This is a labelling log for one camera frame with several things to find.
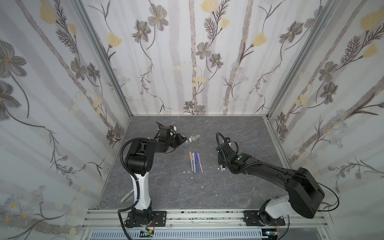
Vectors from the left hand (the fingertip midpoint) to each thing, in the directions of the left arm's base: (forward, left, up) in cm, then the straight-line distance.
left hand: (184, 134), depth 101 cm
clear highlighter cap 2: (+1, -9, -6) cm, 10 cm away
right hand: (-17, -21, +5) cm, 28 cm away
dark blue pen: (-18, -8, -5) cm, 21 cm away
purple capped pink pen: (-16, -9, -5) cm, 19 cm away
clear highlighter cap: (0, -7, -5) cm, 9 cm away
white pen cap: (-1, -4, -5) cm, 6 cm away
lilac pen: (-16, -6, -5) cm, 18 cm away
